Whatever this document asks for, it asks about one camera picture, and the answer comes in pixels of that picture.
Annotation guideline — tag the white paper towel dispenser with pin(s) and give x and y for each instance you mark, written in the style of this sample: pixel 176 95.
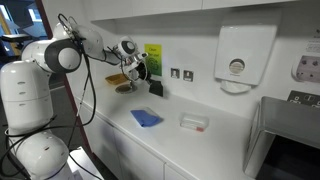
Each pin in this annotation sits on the white paper towel dispenser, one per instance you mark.
pixel 245 53

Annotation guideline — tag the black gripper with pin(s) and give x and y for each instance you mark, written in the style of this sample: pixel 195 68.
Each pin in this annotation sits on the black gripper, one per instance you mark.
pixel 142 71

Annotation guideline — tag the blue fabric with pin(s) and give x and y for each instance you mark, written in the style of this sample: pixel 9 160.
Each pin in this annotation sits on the blue fabric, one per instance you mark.
pixel 145 118

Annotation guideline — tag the green clean after use poster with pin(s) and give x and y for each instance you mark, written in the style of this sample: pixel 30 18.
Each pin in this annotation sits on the green clean after use poster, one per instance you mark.
pixel 156 61

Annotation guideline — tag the clear container with red clips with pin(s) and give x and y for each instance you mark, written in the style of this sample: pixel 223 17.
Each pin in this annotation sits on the clear container with red clips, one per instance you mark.
pixel 194 122

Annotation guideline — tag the dark office table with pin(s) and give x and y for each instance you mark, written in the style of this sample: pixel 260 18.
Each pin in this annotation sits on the dark office table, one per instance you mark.
pixel 15 37

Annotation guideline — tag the silver countertop appliance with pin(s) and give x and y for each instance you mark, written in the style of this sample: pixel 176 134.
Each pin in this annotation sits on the silver countertop appliance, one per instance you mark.
pixel 283 123

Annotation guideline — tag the yellow sponge holder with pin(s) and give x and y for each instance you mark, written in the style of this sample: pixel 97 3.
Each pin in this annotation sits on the yellow sponge holder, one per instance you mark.
pixel 115 79

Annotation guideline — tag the small white wall notice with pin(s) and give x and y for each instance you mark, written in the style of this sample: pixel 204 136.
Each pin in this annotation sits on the small white wall notice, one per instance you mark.
pixel 313 46

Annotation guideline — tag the black wall socket plate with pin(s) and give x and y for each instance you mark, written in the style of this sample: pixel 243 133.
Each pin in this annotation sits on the black wall socket plate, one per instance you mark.
pixel 305 99

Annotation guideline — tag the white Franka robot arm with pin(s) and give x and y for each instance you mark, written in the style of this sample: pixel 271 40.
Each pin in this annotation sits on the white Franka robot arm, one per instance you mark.
pixel 26 96

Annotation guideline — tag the round metal drain tray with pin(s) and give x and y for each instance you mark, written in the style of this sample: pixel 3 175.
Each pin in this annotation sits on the round metal drain tray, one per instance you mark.
pixel 124 89

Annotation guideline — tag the white base cabinet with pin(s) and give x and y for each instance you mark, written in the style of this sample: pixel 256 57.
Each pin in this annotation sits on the white base cabinet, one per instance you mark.
pixel 133 156

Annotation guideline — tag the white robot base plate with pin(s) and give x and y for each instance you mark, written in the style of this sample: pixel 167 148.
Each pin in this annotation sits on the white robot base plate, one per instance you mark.
pixel 85 163

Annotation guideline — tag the silver wall switch plate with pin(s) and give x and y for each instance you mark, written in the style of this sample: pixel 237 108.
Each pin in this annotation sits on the silver wall switch plate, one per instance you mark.
pixel 175 73
pixel 188 76

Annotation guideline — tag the wall notice with picture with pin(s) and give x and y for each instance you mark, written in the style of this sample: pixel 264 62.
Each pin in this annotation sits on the wall notice with picture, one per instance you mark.
pixel 308 68

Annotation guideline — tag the yellow pole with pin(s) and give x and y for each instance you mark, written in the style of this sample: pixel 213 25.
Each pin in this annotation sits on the yellow pole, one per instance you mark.
pixel 5 23

